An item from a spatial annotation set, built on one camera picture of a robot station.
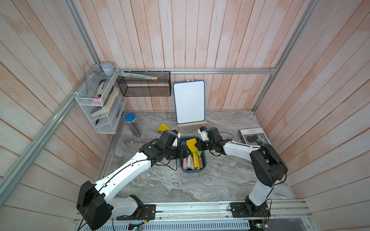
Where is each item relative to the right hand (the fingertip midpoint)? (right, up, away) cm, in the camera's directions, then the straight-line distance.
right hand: (195, 144), depth 94 cm
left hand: (-7, -3, -19) cm, 21 cm away
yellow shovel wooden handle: (+3, -11, -5) cm, 12 cm away
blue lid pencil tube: (-42, +17, -4) cm, 45 cm away
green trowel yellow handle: (+2, -6, -3) cm, 6 cm away
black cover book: (+44, +5, +6) cm, 45 cm away
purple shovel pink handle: (-7, -10, -7) cm, 14 cm away
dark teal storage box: (-8, +2, +4) cm, 9 cm away
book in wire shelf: (-51, +27, -13) cm, 59 cm away
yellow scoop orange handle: (-23, +11, +13) cm, 29 cm away
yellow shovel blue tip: (-2, -1, -1) cm, 3 cm away
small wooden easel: (-3, +14, +8) cm, 16 cm away
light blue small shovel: (-4, -10, -7) cm, 13 cm away
